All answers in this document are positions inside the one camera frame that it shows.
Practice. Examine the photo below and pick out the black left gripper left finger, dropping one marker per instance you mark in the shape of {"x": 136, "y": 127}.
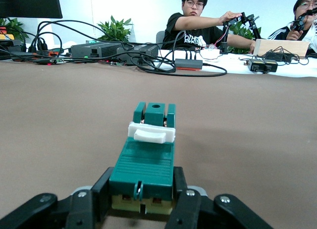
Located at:
{"x": 81, "y": 206}

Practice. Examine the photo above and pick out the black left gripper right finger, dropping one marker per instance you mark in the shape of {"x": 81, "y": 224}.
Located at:
{"x": 188, "y": 206}

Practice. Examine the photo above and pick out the grey orange adapter box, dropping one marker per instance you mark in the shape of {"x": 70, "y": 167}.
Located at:
{"x": 189, "y": 63}

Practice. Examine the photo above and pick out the yellow black device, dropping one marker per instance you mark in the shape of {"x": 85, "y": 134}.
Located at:
{"x": 261, "y": 65}

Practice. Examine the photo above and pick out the black finned power supply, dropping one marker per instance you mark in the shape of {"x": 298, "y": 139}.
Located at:
{"x": 138, "y": 51}
{"x": 101, "y": 48}

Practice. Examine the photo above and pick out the grey office chair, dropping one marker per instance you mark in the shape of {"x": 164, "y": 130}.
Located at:
{"x": 159, "y": 37}

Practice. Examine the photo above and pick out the person in black shirt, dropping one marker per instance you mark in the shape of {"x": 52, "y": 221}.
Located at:
{"x": 190, "y": 33}

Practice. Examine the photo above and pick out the black power adapter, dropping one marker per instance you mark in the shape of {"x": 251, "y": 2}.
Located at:
{"x": 278, "y": 56}

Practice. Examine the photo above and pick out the black box device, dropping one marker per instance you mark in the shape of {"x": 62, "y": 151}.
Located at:
{"x": 10, "y": 43}

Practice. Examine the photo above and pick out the green leafy potted plant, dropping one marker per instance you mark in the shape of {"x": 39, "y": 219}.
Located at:
{"x": 115, "y": 28}
{"x": 12, "y": 25}
{"x": 241, "y": 30}

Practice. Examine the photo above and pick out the light wooden box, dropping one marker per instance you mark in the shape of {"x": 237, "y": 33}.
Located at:
{"x": 282, "y": 48}

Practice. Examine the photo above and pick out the orange yellow device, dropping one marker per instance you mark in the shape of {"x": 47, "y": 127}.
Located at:
{"x": 5, "y": 35}

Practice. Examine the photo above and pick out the black monitor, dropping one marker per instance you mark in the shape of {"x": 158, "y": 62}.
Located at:
{"x": 29, "y": 3}

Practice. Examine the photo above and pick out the person in striped jacket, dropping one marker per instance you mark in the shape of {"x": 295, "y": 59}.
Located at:
{"x": 304, "y": 3}

